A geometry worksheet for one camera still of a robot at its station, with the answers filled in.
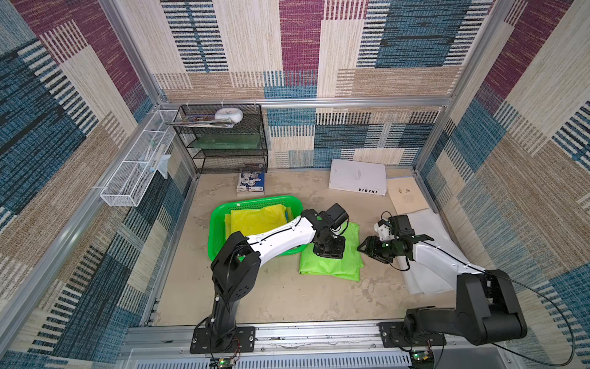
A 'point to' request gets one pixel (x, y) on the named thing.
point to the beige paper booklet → (405, 195)
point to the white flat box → (359, 177)
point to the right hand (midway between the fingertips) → (363, 248)
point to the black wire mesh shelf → (226, 138)
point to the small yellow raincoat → (251, 221)
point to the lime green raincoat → (347, 267)
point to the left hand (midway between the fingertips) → (341, 255)
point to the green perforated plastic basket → (217, 231)
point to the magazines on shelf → (203, 121)
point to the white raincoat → (420, 281)
